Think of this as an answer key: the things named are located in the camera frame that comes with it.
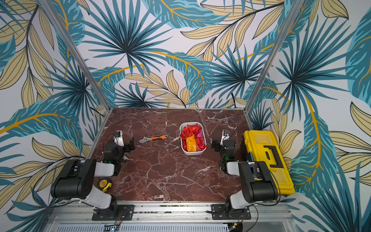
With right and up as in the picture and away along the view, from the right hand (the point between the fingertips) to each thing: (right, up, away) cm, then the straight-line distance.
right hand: (223, 138), depth 93 cm
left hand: (-62, 0, -1) cm, 62 cm away
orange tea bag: (-20, -3, -2) cm, 21 cm away
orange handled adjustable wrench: (-52, -1, +7) cm, 53 cm away
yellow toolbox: (+19, -3, -13) cm, 23 cm away
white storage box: (-26, +8, +10) cm, 29 cm away
